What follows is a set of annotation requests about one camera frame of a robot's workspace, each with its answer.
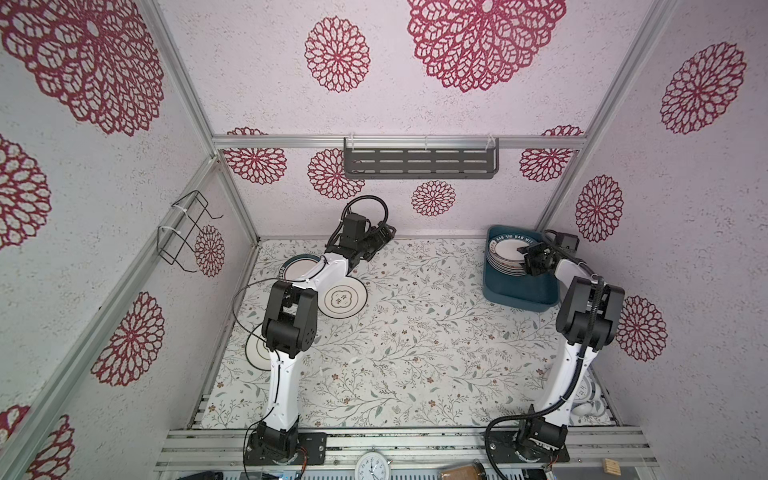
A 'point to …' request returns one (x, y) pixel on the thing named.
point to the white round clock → (372, 466)
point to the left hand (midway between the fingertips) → (387, 238)
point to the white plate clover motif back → (342, 298)
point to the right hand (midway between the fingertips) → (522, 244)
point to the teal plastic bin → (538, 293)
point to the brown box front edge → (464, 473)
